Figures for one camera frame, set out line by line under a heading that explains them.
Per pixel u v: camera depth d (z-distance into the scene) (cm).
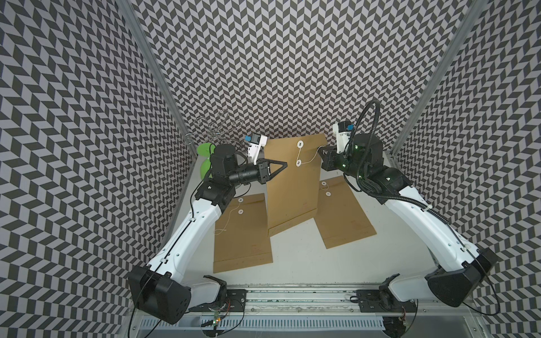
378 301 66
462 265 39
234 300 78
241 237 88
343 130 57
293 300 75
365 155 48
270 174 61
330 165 61
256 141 59
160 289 37
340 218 93
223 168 51
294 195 67
